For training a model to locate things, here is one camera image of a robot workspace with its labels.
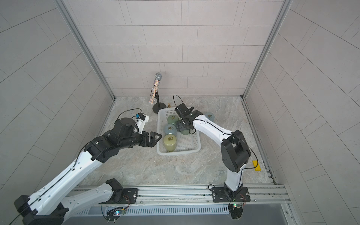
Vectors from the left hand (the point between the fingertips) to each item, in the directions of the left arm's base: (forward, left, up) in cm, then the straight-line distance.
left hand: (158, 135), depth 69 cm
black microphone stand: (+37, +7, -20) cm, 43 cm away
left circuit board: (-30, +20, -21) cm, 42 cm away
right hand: (+15, -13, -14) cm, 24 cm away
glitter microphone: (+38, +5, +6) cm, 39 cm away
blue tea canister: (+12, -4, -14) cm, 19 cm away
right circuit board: (-29, -39, -23) cm, 53 cm away
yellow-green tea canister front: (+3, -4, -15) cm, 16 cm away
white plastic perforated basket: (+5, -14, -22) cm, 27 cm away
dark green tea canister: (+9, -13, -13) cm, 20 cm away
